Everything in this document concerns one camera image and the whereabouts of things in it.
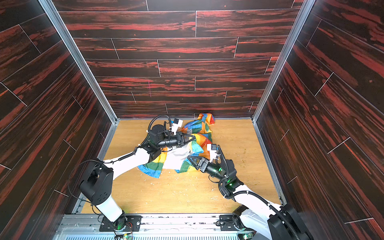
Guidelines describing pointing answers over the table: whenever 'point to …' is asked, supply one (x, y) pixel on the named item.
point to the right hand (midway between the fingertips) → (192, 156)
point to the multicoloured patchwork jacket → (177, 159)
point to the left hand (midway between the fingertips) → (195, 139)
